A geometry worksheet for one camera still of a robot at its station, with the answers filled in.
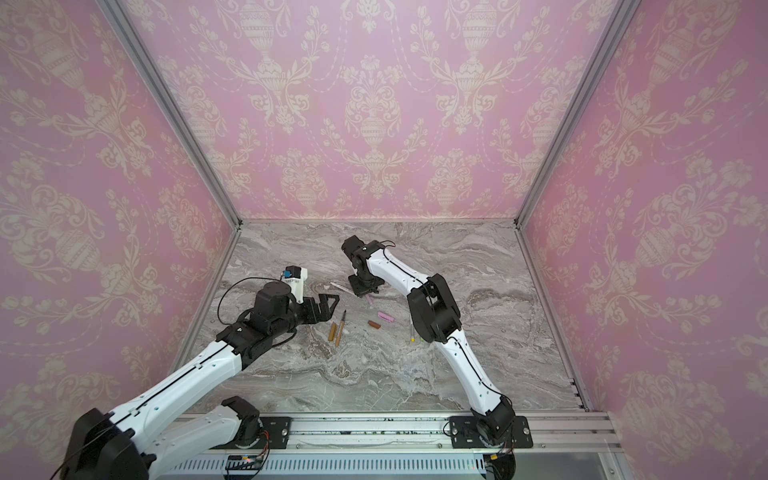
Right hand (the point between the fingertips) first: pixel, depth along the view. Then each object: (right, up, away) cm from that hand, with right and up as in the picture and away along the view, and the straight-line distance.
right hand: (365, 289), depth 100 cm
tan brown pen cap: (-9, -12, -9) cm, 18 cm away
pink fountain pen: (+2, -3, -3) cm, 5 cm away
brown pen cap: (+3, -10, -7) cm, 13 cm away
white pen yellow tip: (+15, -13, -11) cm, 23 cm away
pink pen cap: (+7, -8, -6) cm, 12 cm away
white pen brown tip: (-9, +1, +2) cm, 9 cm away
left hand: (-8, 0, -21) cm, 22 cm away
